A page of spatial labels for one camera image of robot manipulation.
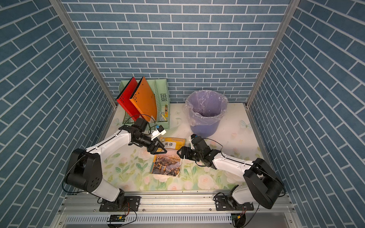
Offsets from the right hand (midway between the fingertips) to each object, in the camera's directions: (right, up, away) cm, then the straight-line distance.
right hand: (181, 154), depth 84 cm
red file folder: (-36, +33, +3) cm, 49 cm away
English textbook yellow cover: (-8, -7, +3) cm, 11 cm away
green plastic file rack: (-17, +43, +24) cm, 52 cm away
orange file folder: (-28, +35, +18) cm, 48 cm away
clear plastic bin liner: (+16, +29, +16) cm, 36 cm away
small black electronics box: (-33, -30, -12) cm, 46 cm away
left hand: (-9, +4, -3) cm, 10 cm away
